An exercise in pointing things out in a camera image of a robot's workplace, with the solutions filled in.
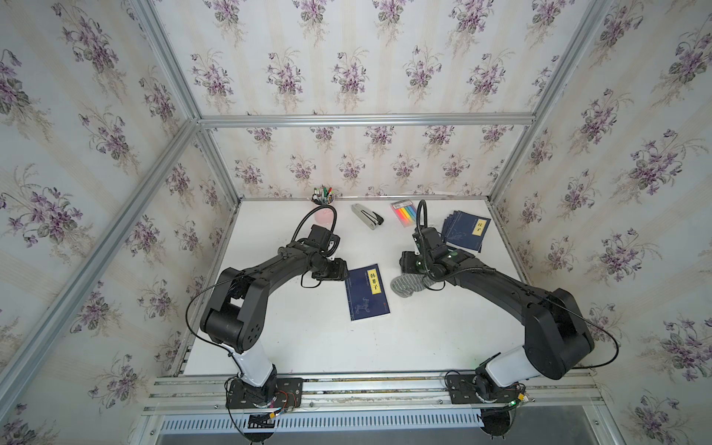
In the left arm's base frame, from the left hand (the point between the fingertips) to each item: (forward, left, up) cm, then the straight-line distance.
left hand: (343, 275), depth 91 cm
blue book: (+19, -46, 0) cm, 50 cm away
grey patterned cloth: (-2, -21, -2) cm, 21 cm away
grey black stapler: (+28, -10, -2) cm, 30 cm away
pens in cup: (+32, +9, +6) cm, 34 cm away
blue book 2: (-5, -8, -4) cm, 10 cm away
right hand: (+2, -23, +5) cm, 24 cm away
